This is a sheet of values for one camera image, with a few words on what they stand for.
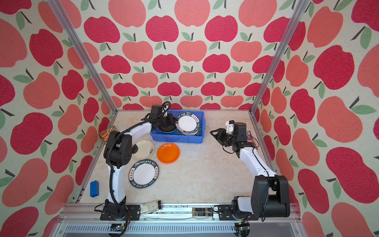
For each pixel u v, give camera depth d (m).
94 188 0.81
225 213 0.73
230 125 0.80
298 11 0.71
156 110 0.82
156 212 0.75
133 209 0.76
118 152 0.57
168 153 0.96
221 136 0.75
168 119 0.91
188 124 1.02
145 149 0.98
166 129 1.07
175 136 1.03
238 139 0.67
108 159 0.60
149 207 0.73
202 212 0.72
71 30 0.77
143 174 0.86
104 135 1.04
